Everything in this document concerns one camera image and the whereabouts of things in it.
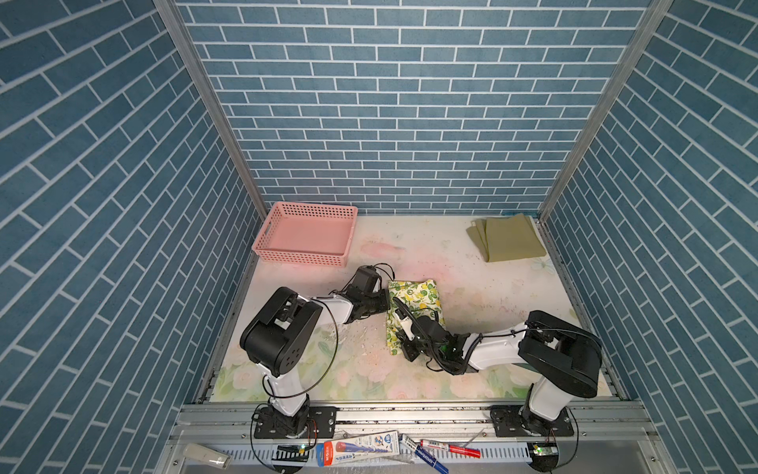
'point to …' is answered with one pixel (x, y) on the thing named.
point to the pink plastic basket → (312, 233)
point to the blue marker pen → (423, 454)
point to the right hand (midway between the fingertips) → (394, 333)
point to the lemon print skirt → (418, 298)
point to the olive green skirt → (506, 238)
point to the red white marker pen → (458, 449)
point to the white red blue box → (358, 447)
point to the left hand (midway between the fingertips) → (393, 301)
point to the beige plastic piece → (203, 453)
